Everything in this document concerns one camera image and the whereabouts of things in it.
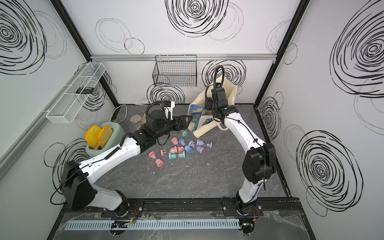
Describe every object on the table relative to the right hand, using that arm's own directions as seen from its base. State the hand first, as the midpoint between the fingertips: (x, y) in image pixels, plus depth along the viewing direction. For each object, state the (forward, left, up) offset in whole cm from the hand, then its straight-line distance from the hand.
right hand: (213, 99), depth 85 cm
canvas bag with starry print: (-11, +7, -5) cm, 14 cm away
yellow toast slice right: (-21, +58, -5) cm, 62 cm away
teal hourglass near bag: (-8, +18, -24) cm, 31 cm away
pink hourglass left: (-29, +31, -24) cm, 48 cm away
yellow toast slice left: (-23, +64, -5) cm, 68 cm away
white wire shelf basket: (-13, +74, +7) cm, 75 cm away
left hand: (-15, +14, +2) cm, 21 cm away
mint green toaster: (-22, +55, -12) cm, 61 cm away
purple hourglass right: (-16, +1, -24) cm, 29 cm away
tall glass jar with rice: (-5, +48, -12) cm, 50 cm away
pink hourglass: (-12, +24, -27) cm, 38 cm away
